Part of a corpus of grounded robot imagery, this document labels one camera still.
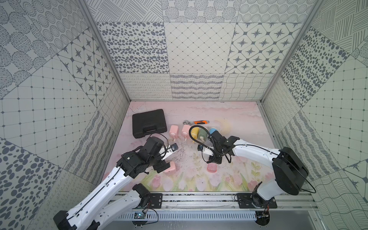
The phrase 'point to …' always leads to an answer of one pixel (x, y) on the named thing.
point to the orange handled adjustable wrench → (199, 122)
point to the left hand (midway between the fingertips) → (166, 153)
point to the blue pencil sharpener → (212, 130)
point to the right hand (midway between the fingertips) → (213, 156)
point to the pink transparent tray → (212, 167)
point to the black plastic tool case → (147, 122)
